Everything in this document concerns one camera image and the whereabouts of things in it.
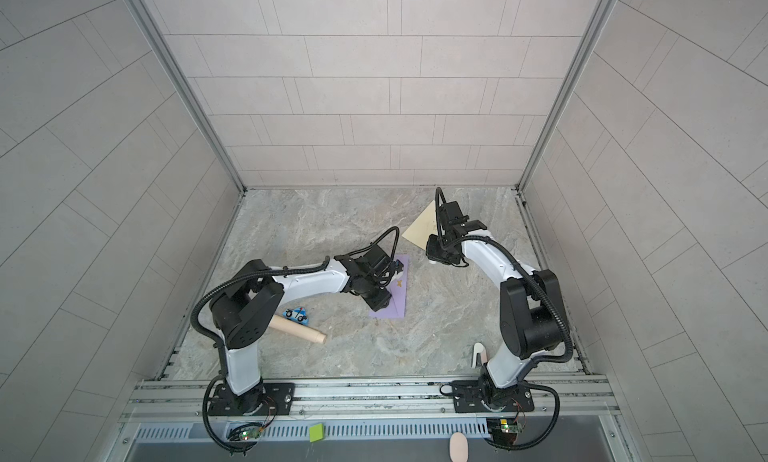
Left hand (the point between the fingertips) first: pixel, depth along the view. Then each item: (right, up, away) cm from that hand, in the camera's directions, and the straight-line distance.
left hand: (391, 295), depth 90 cm
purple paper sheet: (+1, -2, -5) cm, 5 cm away
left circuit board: (-32, -23, -25) cm, 46 cm away
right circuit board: (+26, -25, -22) cm, 42 cm away
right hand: (+11, +13, 0) cm, 17 cm away
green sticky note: (-16, -23, -25) cm, 38 cm away
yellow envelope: (+11, +20, +16) cm, 28 cm away
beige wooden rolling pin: (-25, -7, -9) cm, 28 cm away
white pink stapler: (+23, -12, -13) cm, 29 cm away
